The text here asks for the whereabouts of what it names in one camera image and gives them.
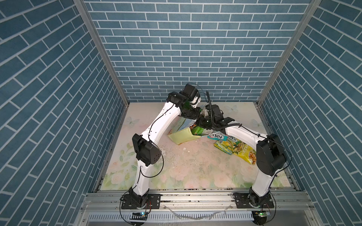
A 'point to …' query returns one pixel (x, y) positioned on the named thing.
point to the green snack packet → (197, 130)
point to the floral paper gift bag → (181, 133)
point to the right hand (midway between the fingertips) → (196, 121)
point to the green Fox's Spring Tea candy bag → (232, 145)
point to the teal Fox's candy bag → (218, 135)
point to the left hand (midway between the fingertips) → (201, 117)
